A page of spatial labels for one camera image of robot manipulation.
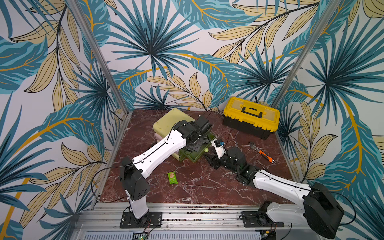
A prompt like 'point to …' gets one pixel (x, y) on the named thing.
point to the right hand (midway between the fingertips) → (208, 151)
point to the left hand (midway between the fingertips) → (192, 146)
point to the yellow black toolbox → (255, 118)
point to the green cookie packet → (172, 178)
